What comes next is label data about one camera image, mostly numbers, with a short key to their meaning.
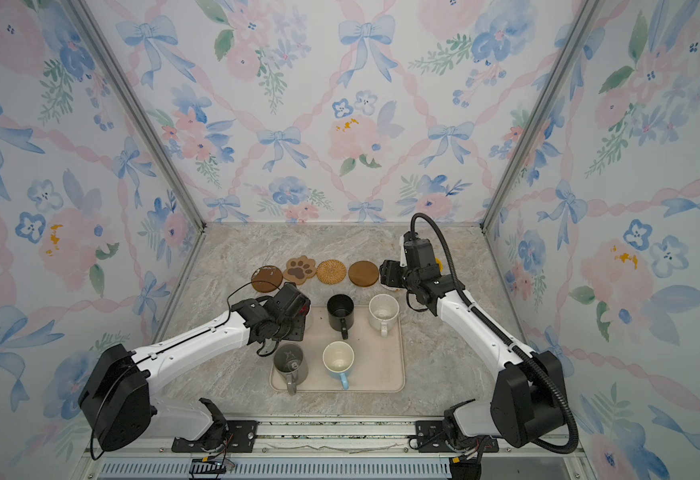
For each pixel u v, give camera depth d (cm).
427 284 62
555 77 79
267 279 105
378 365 86
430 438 73
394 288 75
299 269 107
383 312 94
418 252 63
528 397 41
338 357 85
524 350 44
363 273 107
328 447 73
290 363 83
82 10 69
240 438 74
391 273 75
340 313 92
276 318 62
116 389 41
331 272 107
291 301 65
